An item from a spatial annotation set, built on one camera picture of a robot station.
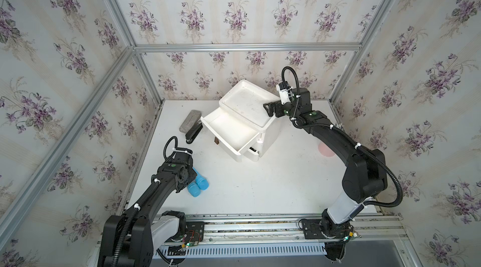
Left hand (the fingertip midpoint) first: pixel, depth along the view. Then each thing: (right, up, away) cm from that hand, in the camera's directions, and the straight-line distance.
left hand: (190, 178), depth 85 cm
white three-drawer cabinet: (+26, +35, +2) cm, 44 cm away
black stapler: (-4, +18, +15) cm, 24 cm away
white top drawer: (+20, +20, -1) cm, 28 cm away
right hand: (+41, +34, +3) cm, 53 cm away
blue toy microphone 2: (+3, -3, -5) cm, 7 cm away
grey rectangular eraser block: (-5, +26, +22) cm, 34 cm away
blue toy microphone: (+6, -1, -3) cm, 7 cm away
